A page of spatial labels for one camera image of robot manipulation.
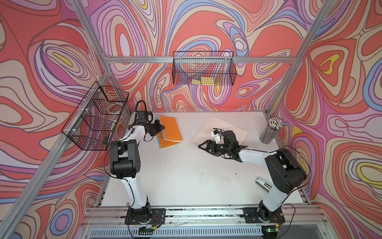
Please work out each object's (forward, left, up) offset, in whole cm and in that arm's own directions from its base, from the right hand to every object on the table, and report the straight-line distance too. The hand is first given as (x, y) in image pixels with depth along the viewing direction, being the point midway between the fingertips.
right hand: (203, 152), depth 88 cm
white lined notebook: (+18, -3, -7) cm, 20 cm away
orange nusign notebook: (+21, +21, -7) cm, 31 cm away
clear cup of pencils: (+11, -43, +9) cm, 45 cm away
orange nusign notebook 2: (+10, +25, -5) cm, 28 cm away
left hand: (+18, +24, +4) cm, 30 cm away
